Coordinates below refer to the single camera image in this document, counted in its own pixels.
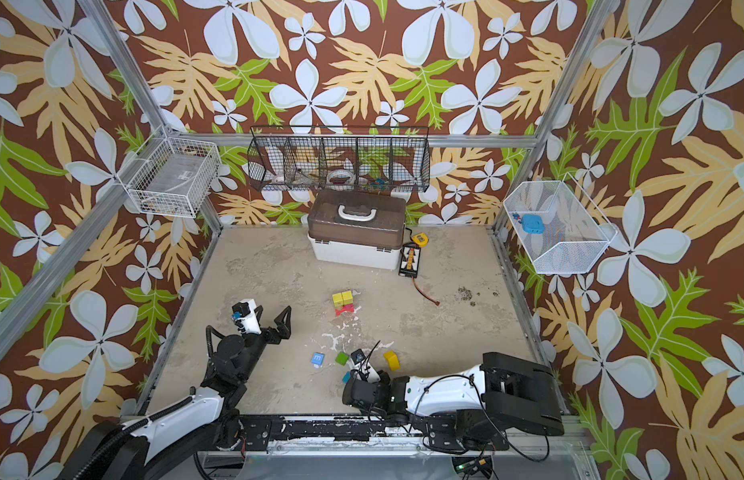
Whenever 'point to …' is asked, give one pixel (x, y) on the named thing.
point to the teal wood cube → (346, 377)
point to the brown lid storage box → (350, 229)
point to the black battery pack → (409, 260)
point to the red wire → (422, 295)
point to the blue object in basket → (533, 223)
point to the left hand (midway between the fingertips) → (273, 304)
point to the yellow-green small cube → (347, 297)
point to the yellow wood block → (392, 360)
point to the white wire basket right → (575, 230)
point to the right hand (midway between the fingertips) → (359, 389)
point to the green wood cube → (342, 358)
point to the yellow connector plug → (421, 239)
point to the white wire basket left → (171, 176)
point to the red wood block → (346, 308)
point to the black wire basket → (345, 158)
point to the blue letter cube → (317, 358)
